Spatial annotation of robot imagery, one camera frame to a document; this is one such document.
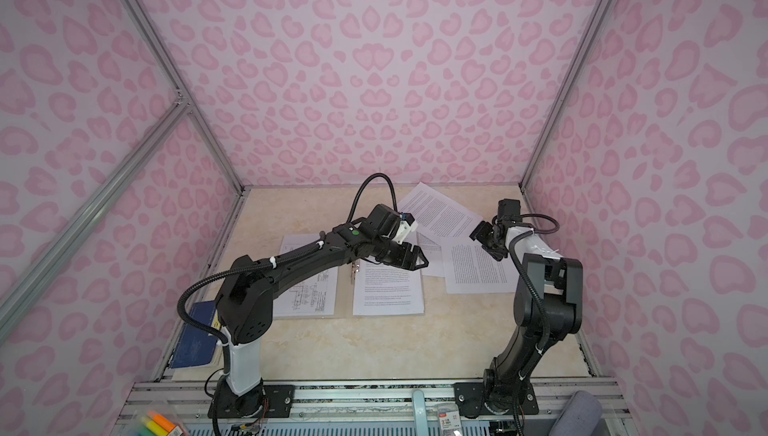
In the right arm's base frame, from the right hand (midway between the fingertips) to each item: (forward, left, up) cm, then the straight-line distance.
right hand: (483, 237), depth 96 cm
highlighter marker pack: (-51, +82, -5) cm, 97 cm away
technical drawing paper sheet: (-18, +52, -6) cm, 55 cm away
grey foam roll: (-47, -15, -4) cm, 49 cm away
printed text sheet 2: (-7, +3, -8) cm, 11 cm away
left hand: (-13, +20, +8) cm, 25 cm away
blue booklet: (-33, +82, -6) cm, 88 cm away
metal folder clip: (-9, +41, -5) cm, 42 cm away
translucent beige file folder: (-16, +43, -7) cm, 47 cm away
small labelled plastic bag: (-48, +14, -4) cm, 50 cm away
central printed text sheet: (+14, +13, -7) cm, 20 cm away
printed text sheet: (-15, +31, -7) cm, 35 cm away
